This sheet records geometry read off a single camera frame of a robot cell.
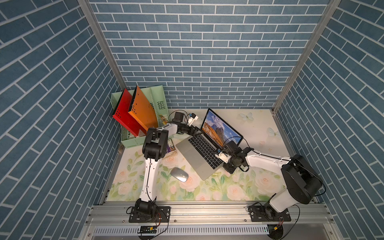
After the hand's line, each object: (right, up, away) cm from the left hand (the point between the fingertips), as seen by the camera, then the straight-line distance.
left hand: (201, 131), depth 104 cm
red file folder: (-44, +11, -23) cm, 51 cm away
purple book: (-21, -9, -8) cm, 24 cm away
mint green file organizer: (-33, +24, 0) cm, 41 cm away
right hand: (+15, -20, -13) cm, 29 cm away
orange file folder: (-40, +14, -5) cm, 43 cm away
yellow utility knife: (-29, +8, +8) cm, 31 cm away
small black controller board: (-27, -46, -32) cm, 62 cm away
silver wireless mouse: (-13, -23, -19) cm, 33 cm away
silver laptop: (-2, -12, -8) cm, 15 cm away
